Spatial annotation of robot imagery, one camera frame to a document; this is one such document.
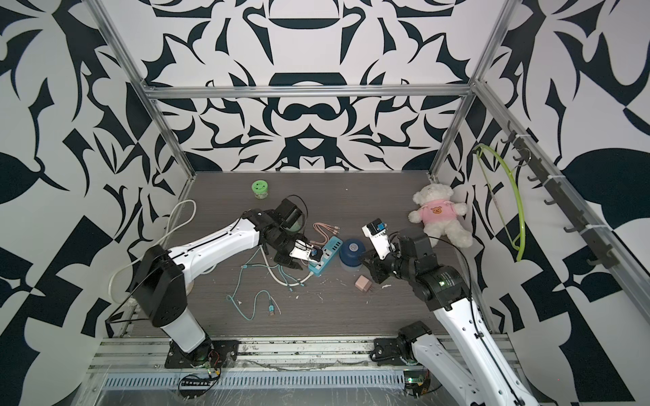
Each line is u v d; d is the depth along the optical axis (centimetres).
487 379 40
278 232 63
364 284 85
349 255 83
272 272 89
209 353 69
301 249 70
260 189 108
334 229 101
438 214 96
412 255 52
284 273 89
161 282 45
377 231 60
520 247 66
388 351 74
